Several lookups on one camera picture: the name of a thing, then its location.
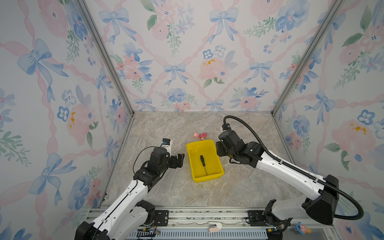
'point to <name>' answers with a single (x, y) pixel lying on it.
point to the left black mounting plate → (163, 217)
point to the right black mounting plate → (256, 218)
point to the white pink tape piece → (214, 226)
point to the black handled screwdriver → (202, 159)
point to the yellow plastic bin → (208, 149)
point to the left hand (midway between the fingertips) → (177, 152)
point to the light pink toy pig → (196, 134)
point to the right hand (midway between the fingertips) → (219, 143)
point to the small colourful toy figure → (302, 229)
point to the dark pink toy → (202, 136)
